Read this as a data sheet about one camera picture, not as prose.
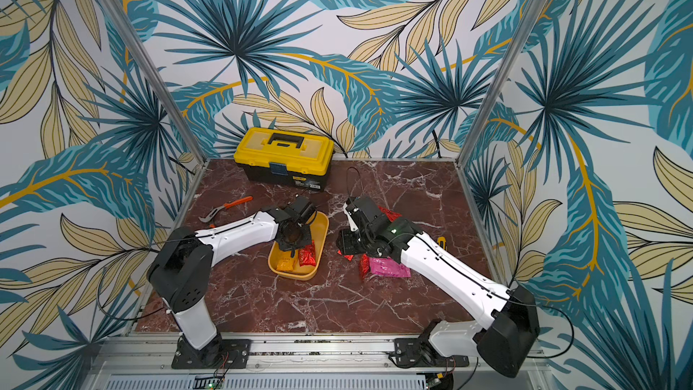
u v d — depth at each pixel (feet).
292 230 2.30
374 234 1.83
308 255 2.88
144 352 2.45
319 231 3.13
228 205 3.41
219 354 2.18
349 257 3.01
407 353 2.40
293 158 3.23
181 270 1.52
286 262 2.81
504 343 1.24
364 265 2.81
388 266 2.87
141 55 2.76
